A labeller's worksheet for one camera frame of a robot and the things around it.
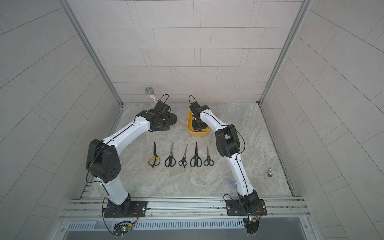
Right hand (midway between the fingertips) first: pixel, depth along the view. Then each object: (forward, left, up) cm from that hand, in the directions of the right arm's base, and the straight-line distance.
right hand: (198, 126), depth 104 cm
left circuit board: (-55, +37, +2) cm, 66 cm away
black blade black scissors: (-25, +3, +1) cm, 25 cm away
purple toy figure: (-39, -16, +1) cm, 42 cm away
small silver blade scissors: (-26, -5, 0) cm, 26 cm away
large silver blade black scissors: (-24, +18, +1) cm, 30 cm away
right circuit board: (-57, -22, -2) cm, 61 cm away
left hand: (-6, +18, +12) cm, 23 cm away
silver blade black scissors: (-25, +10, 0) cm, 27 cm away
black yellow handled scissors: (-21, +29, +1) cm, 36 cm away
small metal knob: (-36, -37, 0) cm, 52 cm away
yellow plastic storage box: (-7, -3, +2) cm, 8 cm away
